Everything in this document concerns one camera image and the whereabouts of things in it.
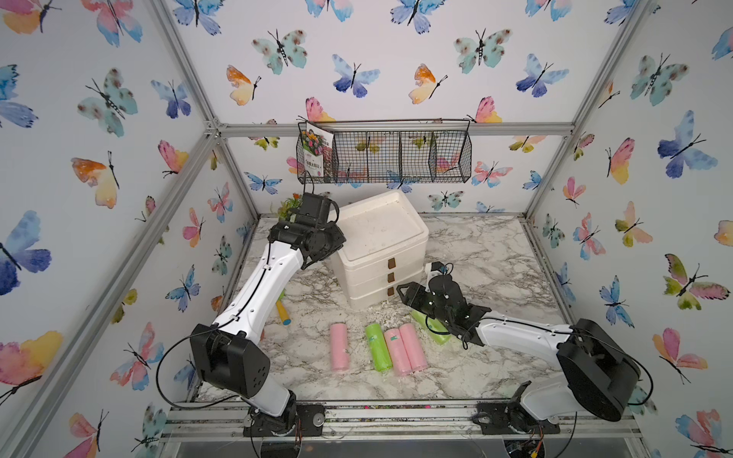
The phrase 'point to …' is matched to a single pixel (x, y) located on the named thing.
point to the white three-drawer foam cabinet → (386, 243)
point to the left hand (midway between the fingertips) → (345, 238)
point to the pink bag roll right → (413, 346)
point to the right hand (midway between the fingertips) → (402, 287)
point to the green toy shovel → (282, 309)
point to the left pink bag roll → (339, 347)
